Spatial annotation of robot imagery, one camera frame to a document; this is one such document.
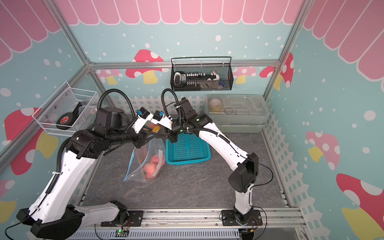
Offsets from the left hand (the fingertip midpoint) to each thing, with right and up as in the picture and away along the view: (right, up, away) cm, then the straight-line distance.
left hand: (152, 134), depth 64 cm
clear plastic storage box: (+47, +13, +35) cm, 60 cm away
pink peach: (-4, -18, +10) cm, 21 cm away
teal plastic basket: (+15, -11, +36) cm, 40 cm away
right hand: (+1, -1, +4) cm, 4 cm away
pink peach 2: (-2, -13, +13) cm, 19 cm away
